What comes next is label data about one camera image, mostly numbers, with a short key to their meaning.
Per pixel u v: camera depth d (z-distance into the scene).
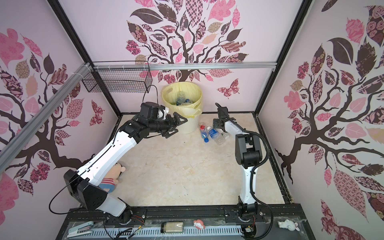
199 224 0.67
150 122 0.55
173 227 0.68
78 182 0.40
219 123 0.78
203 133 1.04
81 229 0.69
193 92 1.03
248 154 0.57
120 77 0.95
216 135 1.03
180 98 1.00
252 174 0.58
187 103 1.04
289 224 0.69
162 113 0.60
